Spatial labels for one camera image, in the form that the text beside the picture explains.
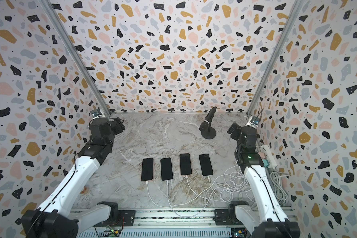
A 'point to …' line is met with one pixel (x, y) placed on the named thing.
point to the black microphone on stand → (207, 132)
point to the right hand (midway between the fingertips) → (241, 126)
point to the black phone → (206, 164)
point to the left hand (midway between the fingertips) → (116, 120)
